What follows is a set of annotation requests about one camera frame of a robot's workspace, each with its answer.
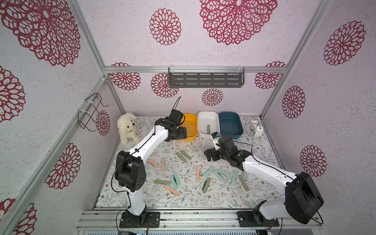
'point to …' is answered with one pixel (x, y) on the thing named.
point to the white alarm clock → (253, 130)
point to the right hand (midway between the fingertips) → (210, 148)
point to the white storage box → (208, 123)
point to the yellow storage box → (190, 122)
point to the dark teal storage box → (230, 124)
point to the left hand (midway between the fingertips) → (178, 137)
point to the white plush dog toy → (127, 128)
